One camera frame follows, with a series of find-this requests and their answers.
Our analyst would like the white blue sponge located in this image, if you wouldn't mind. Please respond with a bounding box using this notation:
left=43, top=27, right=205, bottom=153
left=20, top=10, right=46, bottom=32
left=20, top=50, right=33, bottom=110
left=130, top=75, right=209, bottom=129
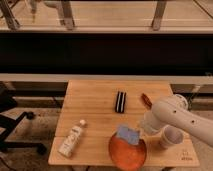
left=116, top=125, right=140, bottom=145

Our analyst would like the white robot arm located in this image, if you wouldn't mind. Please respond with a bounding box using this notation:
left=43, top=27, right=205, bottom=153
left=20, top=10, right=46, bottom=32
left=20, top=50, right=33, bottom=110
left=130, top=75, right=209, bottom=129
left=140, top=94, right=213, bottom=147

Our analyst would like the orange ceramic bowl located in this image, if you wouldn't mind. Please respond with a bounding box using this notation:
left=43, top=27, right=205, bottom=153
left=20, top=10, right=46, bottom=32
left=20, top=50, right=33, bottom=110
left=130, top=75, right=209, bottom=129
left=108, top=134, right=147, bottom=171

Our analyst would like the wooden table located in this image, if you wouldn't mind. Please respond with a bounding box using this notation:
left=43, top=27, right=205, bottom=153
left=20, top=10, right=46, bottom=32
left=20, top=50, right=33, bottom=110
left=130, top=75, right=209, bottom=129
left=48, top=80, right=199, bottom=167

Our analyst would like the red brown tool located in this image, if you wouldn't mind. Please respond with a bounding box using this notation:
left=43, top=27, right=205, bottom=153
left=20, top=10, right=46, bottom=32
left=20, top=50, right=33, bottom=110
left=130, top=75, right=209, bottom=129
left=141, top=93, right=152, bottom=109

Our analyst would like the white plastic bottle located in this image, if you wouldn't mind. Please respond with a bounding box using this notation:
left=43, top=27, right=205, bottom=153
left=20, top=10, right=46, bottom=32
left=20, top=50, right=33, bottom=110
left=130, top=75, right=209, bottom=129
left=58, top=120, right=86, bottom=157

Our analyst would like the white paper cup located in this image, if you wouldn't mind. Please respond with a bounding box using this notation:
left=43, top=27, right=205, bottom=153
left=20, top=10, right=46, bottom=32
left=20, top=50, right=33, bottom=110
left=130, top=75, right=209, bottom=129
left=159, top=126, right=184, bottom=149

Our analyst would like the black office chair base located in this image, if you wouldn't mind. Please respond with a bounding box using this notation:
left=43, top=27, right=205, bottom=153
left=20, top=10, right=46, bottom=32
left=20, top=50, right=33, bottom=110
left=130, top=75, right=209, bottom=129
left=0, top=83, right=47, bottom=155

